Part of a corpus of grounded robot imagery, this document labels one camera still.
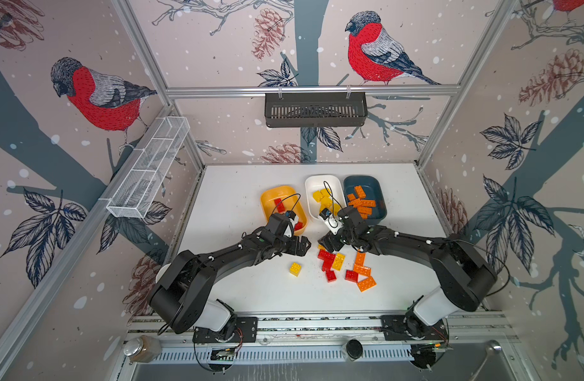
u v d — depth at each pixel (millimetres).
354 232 698
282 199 1048
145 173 768
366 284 819
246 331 731
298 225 944
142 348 631
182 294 432
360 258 882
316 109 1061
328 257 873
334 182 1093
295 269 834
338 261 878
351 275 835
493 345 696
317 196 1043
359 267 862
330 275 850
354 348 626
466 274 448
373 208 1029
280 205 1024
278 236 706
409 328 661
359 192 1070
